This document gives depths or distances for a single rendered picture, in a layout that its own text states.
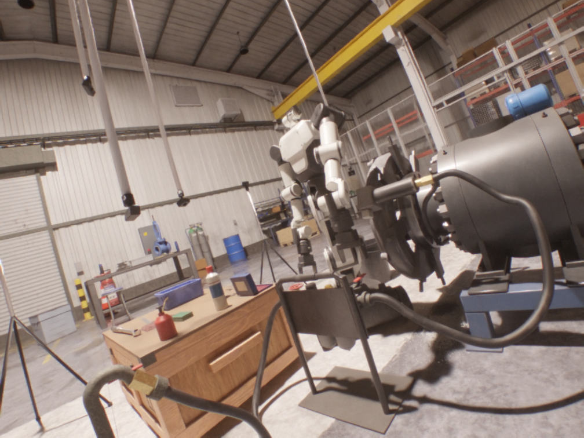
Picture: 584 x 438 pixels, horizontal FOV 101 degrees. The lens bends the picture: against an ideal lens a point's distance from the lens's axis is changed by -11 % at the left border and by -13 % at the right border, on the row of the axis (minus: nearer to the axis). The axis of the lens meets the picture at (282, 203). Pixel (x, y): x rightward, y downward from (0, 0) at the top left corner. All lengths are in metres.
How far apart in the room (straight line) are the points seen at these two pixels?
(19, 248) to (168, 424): 8.21
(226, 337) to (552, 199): 1.47
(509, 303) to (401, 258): 0.48
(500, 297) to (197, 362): 1.29
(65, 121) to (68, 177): 1.80
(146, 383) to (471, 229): 1.33
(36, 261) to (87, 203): 1.98
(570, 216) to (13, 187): 9.95
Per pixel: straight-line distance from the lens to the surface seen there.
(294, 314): 1.28
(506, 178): 1.36
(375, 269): 2.53
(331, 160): 1.25
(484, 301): 1.40
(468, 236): 1.45
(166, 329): 1.34
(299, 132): 1.49
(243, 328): 1.47
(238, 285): 1.59
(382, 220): 1.41
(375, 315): 1.75
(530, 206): 1.16
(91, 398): 0.82
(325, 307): 1.14
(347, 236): 1.12
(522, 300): 1.38
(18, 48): 11.47
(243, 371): 1.53
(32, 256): 9.21
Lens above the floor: 0.80
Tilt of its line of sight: 4 degrees up
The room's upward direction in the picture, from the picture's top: 19 degrees counter-clockwise
